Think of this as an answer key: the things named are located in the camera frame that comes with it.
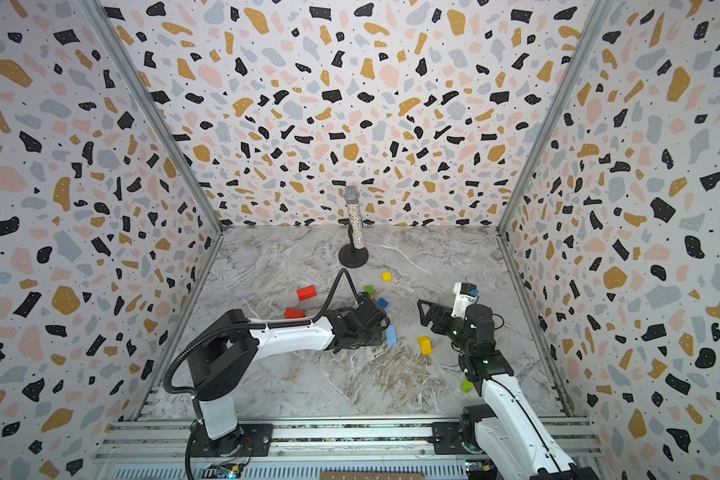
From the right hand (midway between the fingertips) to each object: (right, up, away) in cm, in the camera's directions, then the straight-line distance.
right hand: (427, 300), depth 81 cm
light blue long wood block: (-9, -12, +11) cm, 19 cm away
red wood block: (-41, -6, +15) cm, 44 cm away
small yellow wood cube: (-10, +5, +26) cm, 28 cm away
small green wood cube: (-16, 0, +23) cm, 28 cm away
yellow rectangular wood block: (+1, -15, +9) cm, 17 cm away
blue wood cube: (-12, -3, +15) cm, 19 cm away
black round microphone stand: (-24, +12, +32) cm, 42 cm away
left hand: (-12, -10, +6) cm, 17 cm away
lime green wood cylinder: (+5, -15, -19) cm, 25 cm away
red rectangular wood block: (-38, 0, +20) cm, 43 cm away
